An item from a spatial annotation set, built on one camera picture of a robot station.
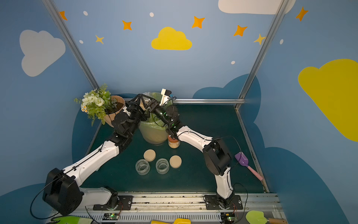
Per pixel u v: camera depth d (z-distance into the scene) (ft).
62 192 1.31
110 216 2.32
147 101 2.22
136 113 2.17
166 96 2.27
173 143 3.02
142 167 2.87
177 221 2.27
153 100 2.13
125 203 2.41
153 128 2.56
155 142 3.24
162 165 2.90
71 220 2.19
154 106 2.17
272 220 2.27
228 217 2.33
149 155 2.99
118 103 3.41
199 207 2.44
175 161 2.90
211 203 2.46
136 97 2.26
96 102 2.71
